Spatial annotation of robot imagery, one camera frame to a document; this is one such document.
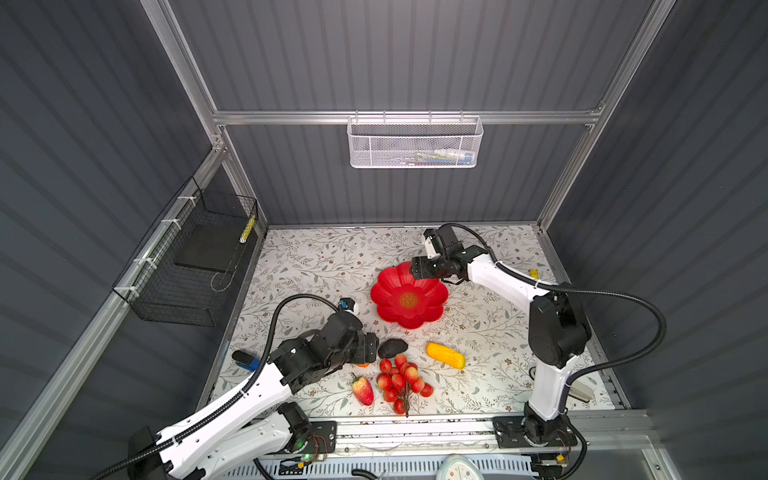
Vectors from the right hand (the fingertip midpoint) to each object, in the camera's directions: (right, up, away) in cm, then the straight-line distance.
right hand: (421, 269), depth 93 cm
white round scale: (+6, -44, -26) cm, 51 cm away
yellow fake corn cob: (+6, -24, -9) cm, 26 cm away
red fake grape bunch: (-8, -28, -16) cm, 33 cm away
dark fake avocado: (-9, -22, -8) cm, 25 cm away
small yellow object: (+41, -2, +12) cm, 43 cm away
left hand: (-16, -17, -18) cm, 29 cm away
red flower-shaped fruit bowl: (-4, -11, +6) cm, 13 cm away
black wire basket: (-61, +2, -20) cm, 65 cm away
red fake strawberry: (-17, -31, -16) cm, 39 cm away
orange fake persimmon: (-17, -27, -9) cm, 33 cm away
